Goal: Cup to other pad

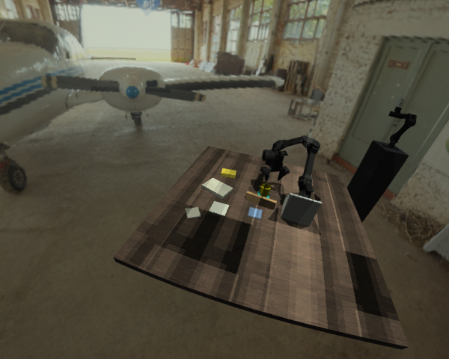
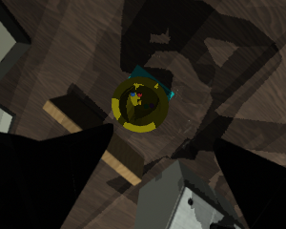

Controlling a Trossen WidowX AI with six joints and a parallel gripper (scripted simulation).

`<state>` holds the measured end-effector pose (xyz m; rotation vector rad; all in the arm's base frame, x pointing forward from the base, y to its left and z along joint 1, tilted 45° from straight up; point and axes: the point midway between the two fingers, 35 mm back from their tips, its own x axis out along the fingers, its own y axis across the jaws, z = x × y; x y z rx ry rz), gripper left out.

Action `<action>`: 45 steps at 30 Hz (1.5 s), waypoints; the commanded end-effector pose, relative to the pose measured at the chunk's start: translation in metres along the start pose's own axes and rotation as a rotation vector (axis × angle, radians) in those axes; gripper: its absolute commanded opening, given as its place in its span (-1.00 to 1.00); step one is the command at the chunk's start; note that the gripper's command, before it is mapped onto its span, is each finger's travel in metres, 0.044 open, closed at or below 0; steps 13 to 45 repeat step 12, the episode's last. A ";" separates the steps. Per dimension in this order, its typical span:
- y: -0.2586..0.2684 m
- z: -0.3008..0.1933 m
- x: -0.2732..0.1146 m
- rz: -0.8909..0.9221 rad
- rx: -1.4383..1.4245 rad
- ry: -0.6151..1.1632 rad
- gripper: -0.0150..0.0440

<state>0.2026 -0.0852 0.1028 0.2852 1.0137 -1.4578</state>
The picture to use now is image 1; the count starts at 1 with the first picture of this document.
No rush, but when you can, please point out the yellow rectangular block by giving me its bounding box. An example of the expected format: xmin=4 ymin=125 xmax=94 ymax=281
xmin=221 ymin=168 xmax=236 ymax=179

